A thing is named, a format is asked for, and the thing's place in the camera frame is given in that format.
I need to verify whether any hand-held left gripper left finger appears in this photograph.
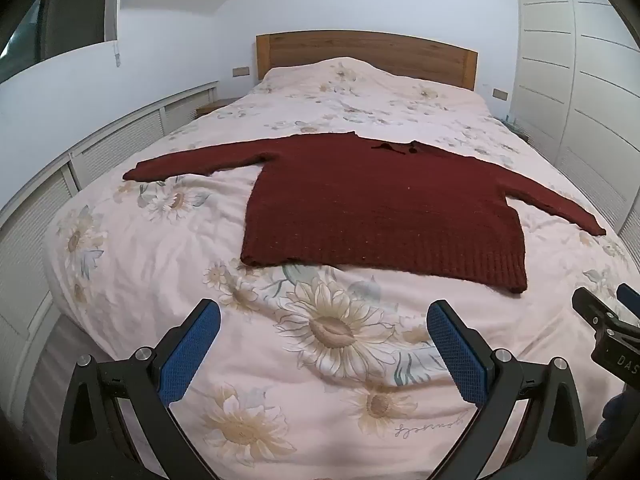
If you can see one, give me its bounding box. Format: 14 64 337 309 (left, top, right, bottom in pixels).
56 299 222 480

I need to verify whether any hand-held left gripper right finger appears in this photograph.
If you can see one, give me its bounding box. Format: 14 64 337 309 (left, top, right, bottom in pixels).
426 300 587 480

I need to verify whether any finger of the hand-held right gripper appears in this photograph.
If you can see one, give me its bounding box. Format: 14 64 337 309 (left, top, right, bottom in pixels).
616 283 640 314
572 287 640 361

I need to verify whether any dark red knitted sweater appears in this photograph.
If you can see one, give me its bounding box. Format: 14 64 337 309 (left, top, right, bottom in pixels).
123 131 607 295

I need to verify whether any person's right forearm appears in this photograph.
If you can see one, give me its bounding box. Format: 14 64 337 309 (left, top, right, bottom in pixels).
595 394 640 443

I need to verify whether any floral pink duvet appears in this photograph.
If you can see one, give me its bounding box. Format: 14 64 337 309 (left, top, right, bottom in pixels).
42 56 633 480

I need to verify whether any cluttered nightstand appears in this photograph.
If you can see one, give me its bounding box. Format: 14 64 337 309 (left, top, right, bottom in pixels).
500 114 532 145

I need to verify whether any white louvered cabinet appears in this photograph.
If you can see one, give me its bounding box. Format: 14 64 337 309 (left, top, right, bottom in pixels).
0 81 220 401

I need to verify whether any white wardrobe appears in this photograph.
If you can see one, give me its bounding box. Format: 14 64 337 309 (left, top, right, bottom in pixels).
514 0 640 241

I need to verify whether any wooden nightstand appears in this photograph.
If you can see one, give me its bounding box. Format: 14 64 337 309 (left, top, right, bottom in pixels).
195 97 242 119

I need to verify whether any wooden headboard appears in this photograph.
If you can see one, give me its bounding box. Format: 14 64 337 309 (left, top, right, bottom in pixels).
256 30 479 92

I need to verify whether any window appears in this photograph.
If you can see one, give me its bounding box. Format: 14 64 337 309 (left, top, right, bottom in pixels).
0 0 121 61

